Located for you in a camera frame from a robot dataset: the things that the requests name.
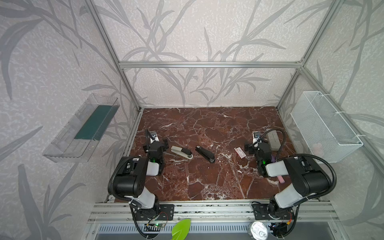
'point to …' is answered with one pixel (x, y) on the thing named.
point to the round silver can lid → (257, 230)
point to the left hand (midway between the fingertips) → (157, 134)
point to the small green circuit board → (159, 225)
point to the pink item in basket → (318, 150)
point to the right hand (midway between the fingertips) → (255, 135)
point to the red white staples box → (240, 152)
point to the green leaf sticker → (181, 230)
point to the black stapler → (208, 155)
